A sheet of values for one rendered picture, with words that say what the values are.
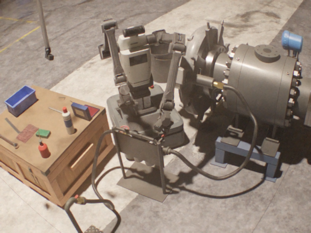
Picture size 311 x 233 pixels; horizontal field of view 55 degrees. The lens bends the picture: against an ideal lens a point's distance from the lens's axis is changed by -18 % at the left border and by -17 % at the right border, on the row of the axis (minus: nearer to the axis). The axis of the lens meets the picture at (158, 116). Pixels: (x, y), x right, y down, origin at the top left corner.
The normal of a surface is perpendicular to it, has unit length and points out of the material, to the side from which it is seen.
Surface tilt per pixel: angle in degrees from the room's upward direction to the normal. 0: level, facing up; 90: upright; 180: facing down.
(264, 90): 63
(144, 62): 90
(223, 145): 90
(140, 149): 90
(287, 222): 0
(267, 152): 0
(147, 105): 90
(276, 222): 0
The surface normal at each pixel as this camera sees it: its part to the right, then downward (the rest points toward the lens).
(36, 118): -0.08, -0.77
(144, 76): 0.33, 0.58
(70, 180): 0.87, 0.26
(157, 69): -0.30, 0.66
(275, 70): -0.31, -0.40
